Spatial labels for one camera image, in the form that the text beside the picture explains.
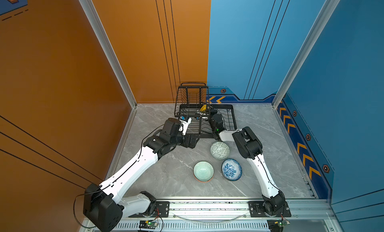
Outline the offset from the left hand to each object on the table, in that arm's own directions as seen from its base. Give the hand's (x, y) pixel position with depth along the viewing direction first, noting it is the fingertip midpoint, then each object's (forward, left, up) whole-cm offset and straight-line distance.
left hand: (192, 134), depth 77 cm
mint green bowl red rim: (-13, -7, -19) cm, 24 cm away
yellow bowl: (+26, -7, -8) cm, 28 cm away
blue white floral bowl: (-12, -22, -18) cm, 31 cm away
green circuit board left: (-37, +21, -23) cm, 48 cm away
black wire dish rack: (+38, +1, -12) cm, 39 cm away
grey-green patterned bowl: (+2, -17, -20) cm, 26 cm away
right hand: (+31, -11, -8) cm, 34 cm away
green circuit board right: (-37, -41, -22) cm, 59 cm away
